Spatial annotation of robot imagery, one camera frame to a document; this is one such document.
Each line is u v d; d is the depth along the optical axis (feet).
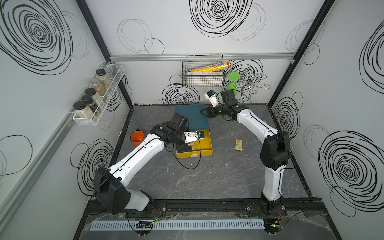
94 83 2.23
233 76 3.00
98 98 2.27
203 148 2.60
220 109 2.53
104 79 2.47
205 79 2.84
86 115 2.07
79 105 2.00
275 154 1.68
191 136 2.15
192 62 3.07
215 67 2.84
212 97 2.60
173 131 1.78
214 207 2.47
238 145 3.16
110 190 1.28
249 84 2.92
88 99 2.07
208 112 2.63
